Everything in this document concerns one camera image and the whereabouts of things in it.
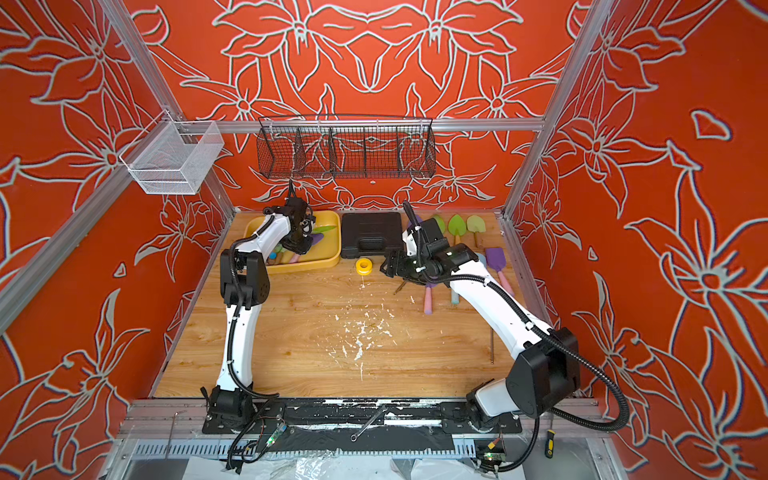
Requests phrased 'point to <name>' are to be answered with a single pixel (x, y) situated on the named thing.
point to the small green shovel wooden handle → (322, 229)
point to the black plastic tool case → (370, 234)
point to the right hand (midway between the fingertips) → (389, 266)
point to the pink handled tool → (428, 299)
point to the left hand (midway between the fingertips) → (301, 246)
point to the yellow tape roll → (363, 266)
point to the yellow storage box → (324, 254)
